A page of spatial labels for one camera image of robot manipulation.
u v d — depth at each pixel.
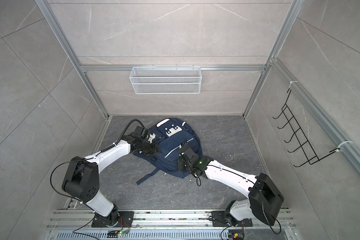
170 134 0.97
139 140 0.72
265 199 0.41
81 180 0.45
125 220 0.73
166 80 1.00
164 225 0.73
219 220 0.72
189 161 0.61
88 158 0.49
